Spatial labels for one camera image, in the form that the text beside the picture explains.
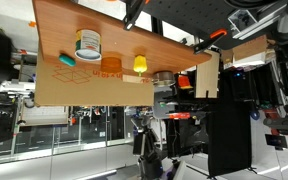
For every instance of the white pegboard panel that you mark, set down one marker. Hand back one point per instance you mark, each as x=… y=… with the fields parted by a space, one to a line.
x=44 y=115

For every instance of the slotted plywood panel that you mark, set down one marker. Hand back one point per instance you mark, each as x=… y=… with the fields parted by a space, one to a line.
x=206 y=76

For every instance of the labelled tin can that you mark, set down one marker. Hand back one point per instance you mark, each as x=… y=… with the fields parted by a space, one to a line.
x=88 y=43

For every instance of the teal oval object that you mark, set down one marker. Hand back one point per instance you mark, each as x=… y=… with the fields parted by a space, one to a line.
x=66 y=60

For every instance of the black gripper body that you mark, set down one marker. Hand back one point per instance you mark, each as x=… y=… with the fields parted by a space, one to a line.
x=144 y=143

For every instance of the brown cardboard panel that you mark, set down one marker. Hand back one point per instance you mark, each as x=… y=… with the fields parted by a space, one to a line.
x=94 y=91

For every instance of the black cloth panel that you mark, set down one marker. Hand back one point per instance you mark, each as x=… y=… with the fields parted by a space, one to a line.
x=229 y=143

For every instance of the aluminium extrusion rail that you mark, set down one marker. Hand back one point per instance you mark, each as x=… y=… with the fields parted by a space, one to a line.
x=250 y=25

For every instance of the yellow toy bell pepper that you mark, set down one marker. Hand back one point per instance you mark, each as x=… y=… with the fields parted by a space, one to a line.
x=140 y=63

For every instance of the black perforated breadboard plate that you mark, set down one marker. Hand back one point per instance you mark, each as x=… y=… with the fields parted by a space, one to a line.
x=190 y=16

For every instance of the stainless steel pot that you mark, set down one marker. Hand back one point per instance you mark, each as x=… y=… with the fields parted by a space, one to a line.
x=164 y=79

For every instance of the small cardboard box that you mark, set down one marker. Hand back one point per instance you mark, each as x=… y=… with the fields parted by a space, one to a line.
x=250 y=48

